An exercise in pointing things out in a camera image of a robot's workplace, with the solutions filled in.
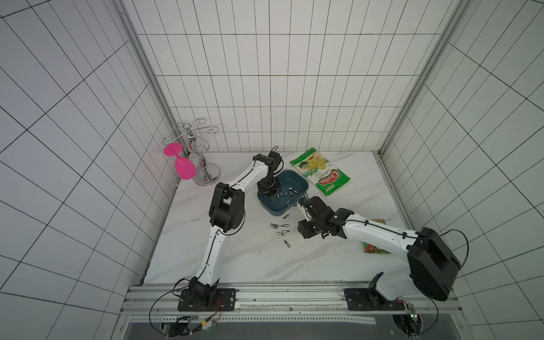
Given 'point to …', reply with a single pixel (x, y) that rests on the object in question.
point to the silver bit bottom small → (287, 244)
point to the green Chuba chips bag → (320, 171)
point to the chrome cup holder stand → (195, 145)
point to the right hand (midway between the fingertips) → (297, 228)
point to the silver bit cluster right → (285, 225)
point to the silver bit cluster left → (275, 226)
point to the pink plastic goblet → (185, 168)
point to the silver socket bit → (281, 194)
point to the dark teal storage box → (294, 187)
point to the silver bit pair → (282, 232)
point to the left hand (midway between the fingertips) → (272, 196)
